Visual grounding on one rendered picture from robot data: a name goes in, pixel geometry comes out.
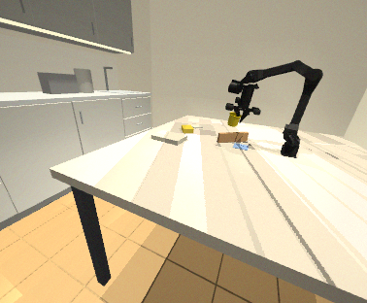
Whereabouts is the yellow rectangular block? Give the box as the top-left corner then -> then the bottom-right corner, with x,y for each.
182,125 -> 194,133

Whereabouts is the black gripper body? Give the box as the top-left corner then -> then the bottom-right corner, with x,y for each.
225,95 -> 261,115

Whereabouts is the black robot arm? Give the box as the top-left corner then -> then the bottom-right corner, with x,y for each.
228,60 -> 323,158

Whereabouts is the yellow cup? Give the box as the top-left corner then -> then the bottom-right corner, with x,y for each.
227,113 -> 241,127

